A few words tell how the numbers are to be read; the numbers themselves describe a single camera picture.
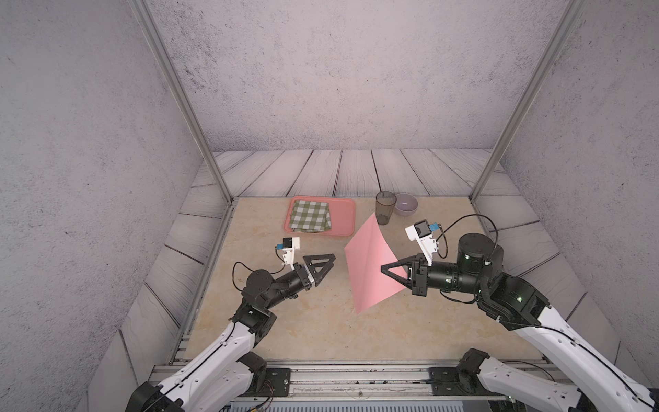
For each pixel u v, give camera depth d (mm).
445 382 712
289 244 670
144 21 710
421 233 522
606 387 380
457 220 499
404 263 539
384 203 1031
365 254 624
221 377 566
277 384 727
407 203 1149
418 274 500
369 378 745
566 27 726
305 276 603
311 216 1133
